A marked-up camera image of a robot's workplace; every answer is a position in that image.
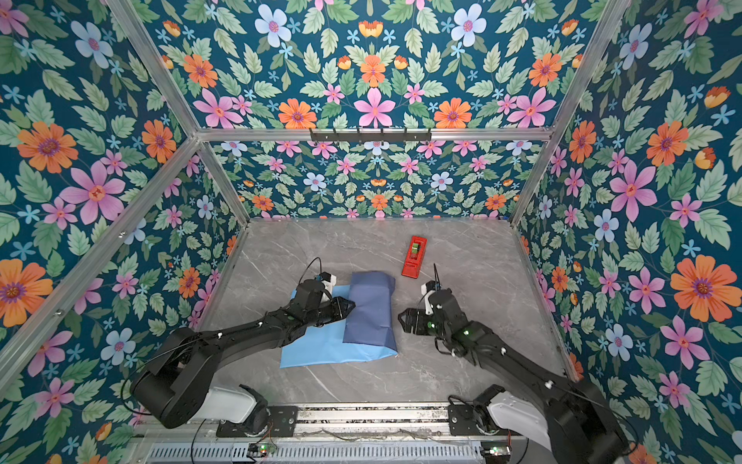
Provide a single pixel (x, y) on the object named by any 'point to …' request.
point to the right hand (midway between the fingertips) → (407, 316)
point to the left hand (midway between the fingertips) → (357, 303)
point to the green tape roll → (414, 248)
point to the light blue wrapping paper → (324, 344)
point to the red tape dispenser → (414, 257)
